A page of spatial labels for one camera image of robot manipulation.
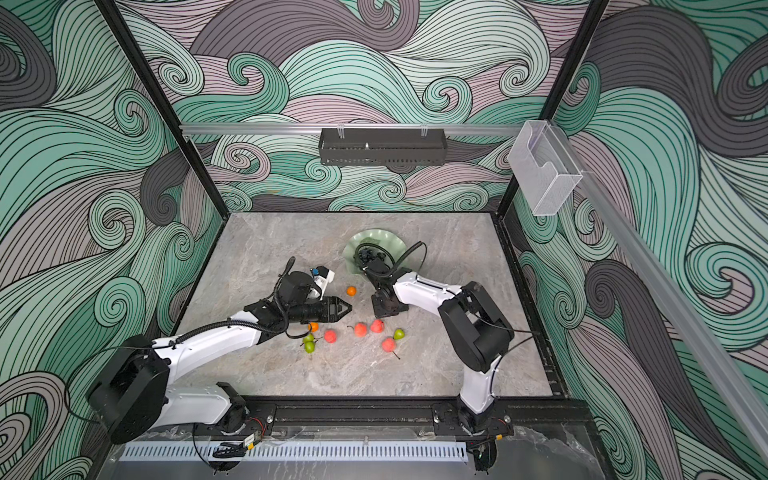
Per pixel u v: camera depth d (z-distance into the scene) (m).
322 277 0.76
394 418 0.74
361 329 0.87
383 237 1.07
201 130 0.95
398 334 0.87
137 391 0.41
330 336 0.85
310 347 0.83
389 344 0.83
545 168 0.79
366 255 1.00
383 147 0.94
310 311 0.71
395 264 0.63
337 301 0.75
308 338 0.72
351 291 0.97
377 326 0.87
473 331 0.48
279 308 0.64
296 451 0.70
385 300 0.68
